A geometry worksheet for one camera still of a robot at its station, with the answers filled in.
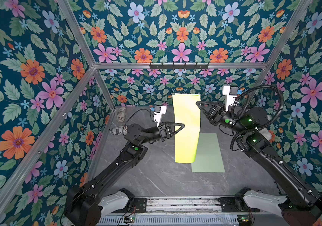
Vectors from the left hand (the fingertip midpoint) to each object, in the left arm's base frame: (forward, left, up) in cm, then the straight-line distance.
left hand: (183, 130), depth 54 cm
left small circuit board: (-24, +29, -44) cm, 58 cm away
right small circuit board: (-28, -31, -44) cm, 61 cm away
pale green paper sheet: (+5, -19, -41) cm, 46 cm away
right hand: (+5, -6, +10) cm, 12 cm away
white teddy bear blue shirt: (+14, -58, -31) cm, 67 cm away
